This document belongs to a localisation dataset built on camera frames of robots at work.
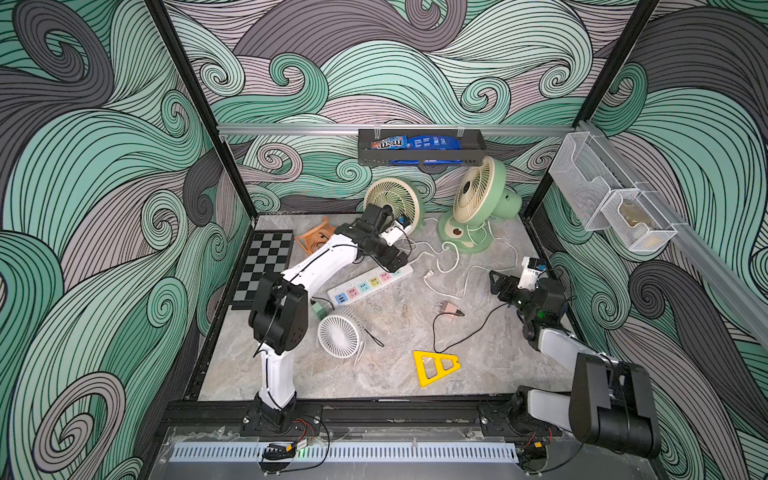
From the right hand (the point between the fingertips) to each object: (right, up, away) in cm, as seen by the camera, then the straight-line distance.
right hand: (505, 275), depth 89 cm
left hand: (-34, +9, +1) cm, 35 cm away
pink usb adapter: (-16, -11, +4) cm, 20 cm away
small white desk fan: (-49, -14, -10) cm, 52 cm away
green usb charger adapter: (-57, -11, +1) cm, 58 cm away
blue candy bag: (-26, +42, +4) cm, 49 cm away
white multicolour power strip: (-46, -5, +6) cm, 47 cm away
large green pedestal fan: (-8, +24, -1) cm, 25 cm away
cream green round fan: (-31, +26, +13) cm, 43 cm away
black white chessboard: (-78, +7, +15) cm, 80 cm away
